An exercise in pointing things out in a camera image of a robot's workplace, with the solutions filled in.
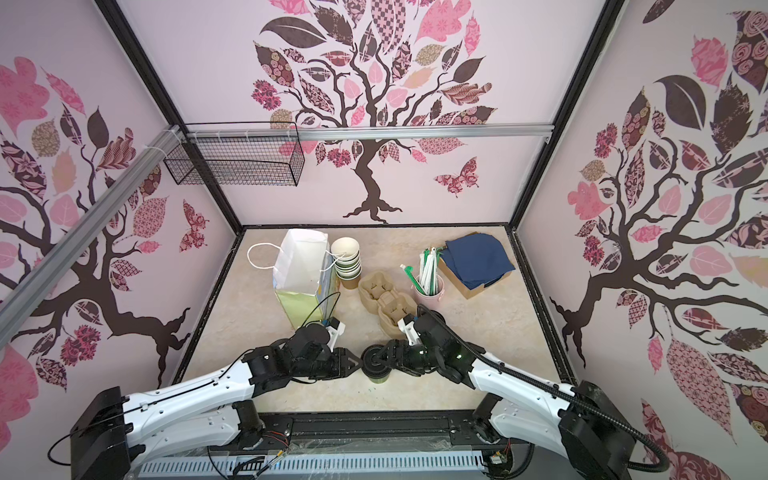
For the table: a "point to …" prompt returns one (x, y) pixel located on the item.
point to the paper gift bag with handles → (305, 277)
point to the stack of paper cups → (347, 261)
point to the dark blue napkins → (478, 258)
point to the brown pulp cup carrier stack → (378, 296)
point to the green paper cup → (379, 380)
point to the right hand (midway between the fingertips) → (381, 360)
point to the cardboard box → (475, 291)
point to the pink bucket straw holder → (428, 300)
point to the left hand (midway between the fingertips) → (358, 373)
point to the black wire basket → (242, 160)
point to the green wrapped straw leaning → (409, 270)
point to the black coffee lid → (374, 364)
